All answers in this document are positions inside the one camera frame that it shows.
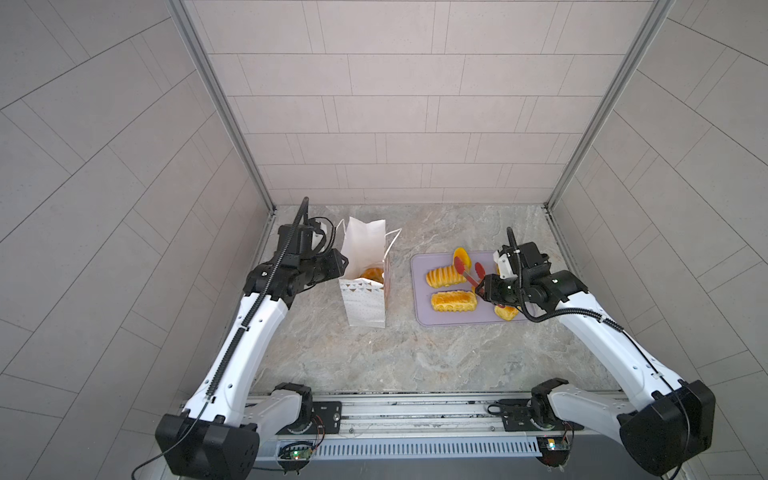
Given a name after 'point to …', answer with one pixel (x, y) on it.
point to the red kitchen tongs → (459, 265)
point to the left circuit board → (301, 454)
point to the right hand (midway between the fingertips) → (479, 290)
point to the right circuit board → (554, 450)
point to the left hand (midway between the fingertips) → (352, 257)
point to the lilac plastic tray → (422, 312)
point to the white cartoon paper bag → (365, 281)
